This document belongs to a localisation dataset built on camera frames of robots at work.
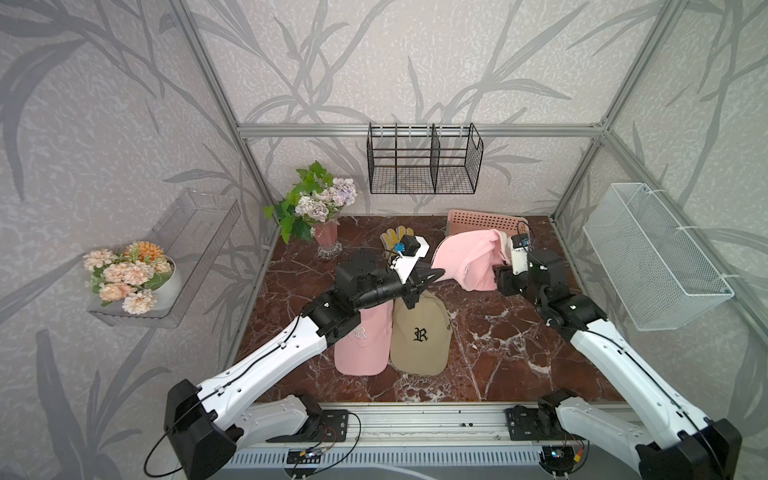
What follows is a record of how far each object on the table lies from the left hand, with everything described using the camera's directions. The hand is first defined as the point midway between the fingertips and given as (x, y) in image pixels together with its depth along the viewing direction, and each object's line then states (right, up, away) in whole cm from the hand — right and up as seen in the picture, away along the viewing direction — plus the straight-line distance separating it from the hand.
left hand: (441, 273), depth 62 cm
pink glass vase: (-34, +8, +37) cm, 51 cm away
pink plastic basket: (+15, +15, +53) cm, 57 cm away
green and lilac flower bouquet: (-33, +19, +22) cm, 45 cm away
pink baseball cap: (-19, -25, +24) cm, 40 cm away
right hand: (+19, +1, +17) cm, 25 cm away
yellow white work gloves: (-13, +8, +52) cm, 55 cm away
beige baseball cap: (-3, -20, +20) cm, 29 cm away
